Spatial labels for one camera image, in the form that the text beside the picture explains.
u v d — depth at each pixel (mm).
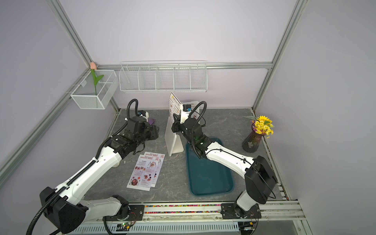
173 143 834
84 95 750
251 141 889
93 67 893
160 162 913
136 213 734
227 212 738
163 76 988
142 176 866
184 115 643
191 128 560
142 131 585
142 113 665
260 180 430
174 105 728
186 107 622
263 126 781
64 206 373
